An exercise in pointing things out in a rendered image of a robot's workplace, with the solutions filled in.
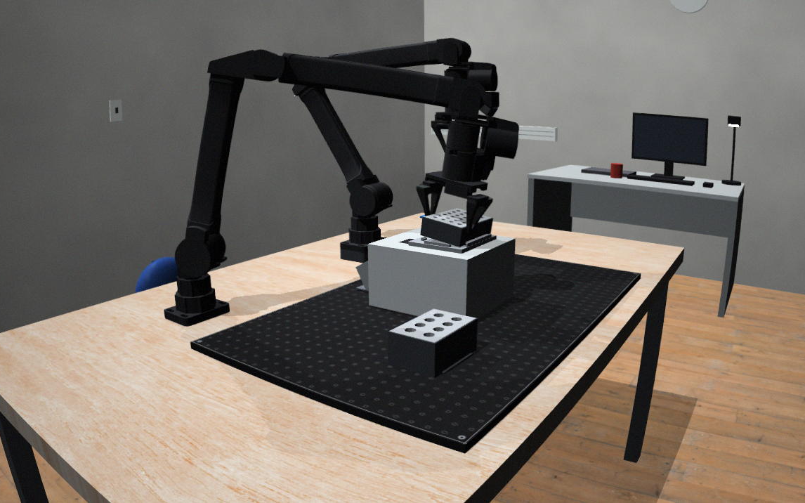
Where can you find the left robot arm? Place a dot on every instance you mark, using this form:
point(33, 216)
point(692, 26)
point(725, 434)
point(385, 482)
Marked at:
point(368, 194)

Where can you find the grey mixer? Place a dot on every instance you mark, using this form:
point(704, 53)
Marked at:
point(428, 274)

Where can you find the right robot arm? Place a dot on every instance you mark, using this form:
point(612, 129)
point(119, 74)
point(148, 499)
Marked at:
point(203, 249)

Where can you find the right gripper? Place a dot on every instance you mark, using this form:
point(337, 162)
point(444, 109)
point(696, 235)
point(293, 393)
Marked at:
point(456, 178)

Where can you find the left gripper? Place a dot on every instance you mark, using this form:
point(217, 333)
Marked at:
point(442, 120)

